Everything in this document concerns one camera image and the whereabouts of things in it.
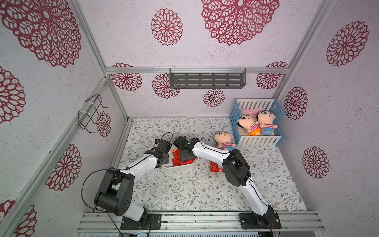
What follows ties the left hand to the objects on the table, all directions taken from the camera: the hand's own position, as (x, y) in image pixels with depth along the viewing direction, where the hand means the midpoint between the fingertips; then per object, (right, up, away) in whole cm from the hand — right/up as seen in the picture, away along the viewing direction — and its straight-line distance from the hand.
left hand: (161, 159), depth 92 cm
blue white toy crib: (+75, +37, +15) cm, 85 cm away
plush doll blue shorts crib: (+69, +26, +7) cm, 74 cm away
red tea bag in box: (+9, +3, +2) cm, 10 cm away
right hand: (+18, +2, +5) cm, 19 cm away
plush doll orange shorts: (+57, +24, +8) cm, 63 cm away
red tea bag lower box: (+9, -2, +1) cm, 10 cm away
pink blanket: (+65, +31, +17) cm, 74 cm away
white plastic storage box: (+9, +9, -14) cm, 18 cm away
